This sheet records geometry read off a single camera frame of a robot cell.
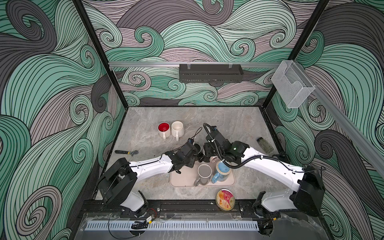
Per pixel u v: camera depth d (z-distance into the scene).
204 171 0.81
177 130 1.01
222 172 0.75
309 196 0.38
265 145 0.94
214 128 0.70
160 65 1.89
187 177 0.81
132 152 0.94
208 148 0.70
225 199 0.74
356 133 0.55
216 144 0.58
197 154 0.83
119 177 0.48
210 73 0.95
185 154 0.65
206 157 0.88
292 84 0.79
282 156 0.83
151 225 0.70
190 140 0.77
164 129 1.03
